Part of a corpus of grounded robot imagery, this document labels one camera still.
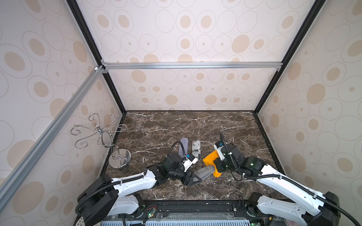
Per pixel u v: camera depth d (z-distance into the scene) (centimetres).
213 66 141
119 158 90
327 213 38
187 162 70
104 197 41
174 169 65
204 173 73
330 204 39
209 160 78
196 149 94
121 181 46
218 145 69
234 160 56
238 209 73
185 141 98
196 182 70
